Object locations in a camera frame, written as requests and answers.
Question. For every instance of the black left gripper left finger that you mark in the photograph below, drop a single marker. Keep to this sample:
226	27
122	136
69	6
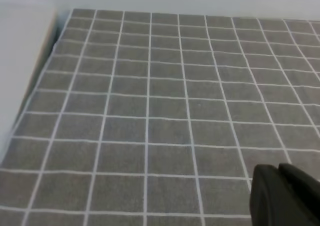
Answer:
273	202

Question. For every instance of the white board at table edge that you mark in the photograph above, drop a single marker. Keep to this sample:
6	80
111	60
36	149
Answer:
27	35

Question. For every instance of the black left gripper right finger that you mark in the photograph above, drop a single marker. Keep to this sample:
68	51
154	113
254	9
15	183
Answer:
304	186

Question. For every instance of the grey checked tablecloth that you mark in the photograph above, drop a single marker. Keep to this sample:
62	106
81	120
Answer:
156	119

